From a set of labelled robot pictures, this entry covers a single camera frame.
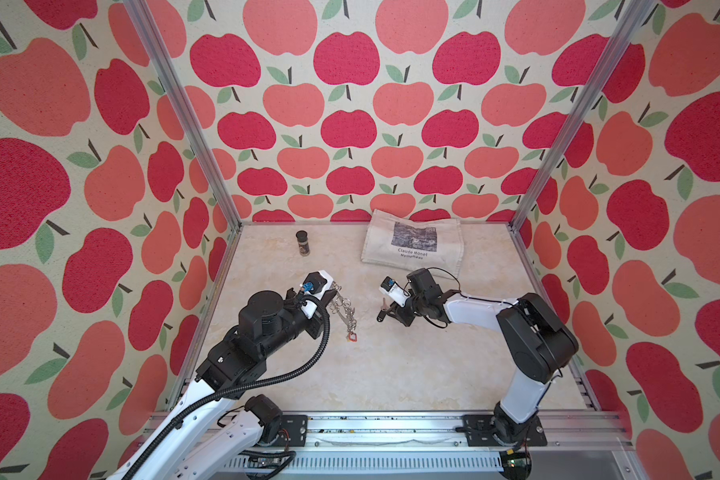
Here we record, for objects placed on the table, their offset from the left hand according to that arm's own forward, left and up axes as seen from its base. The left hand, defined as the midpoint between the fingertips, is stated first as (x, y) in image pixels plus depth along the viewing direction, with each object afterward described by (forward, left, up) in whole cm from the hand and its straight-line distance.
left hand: (337, 294), depth 65 cm
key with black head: (+12, -13, -30) cm, 35 cm away
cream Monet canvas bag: (+35, -21, -23) cm, 47 cm away
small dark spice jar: (+37, +15, -24) cm, 47 cm away
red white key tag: (-4, -3, -14) cm, 15 cm away
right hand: (+13, -17, -29) cm, 36 cm away
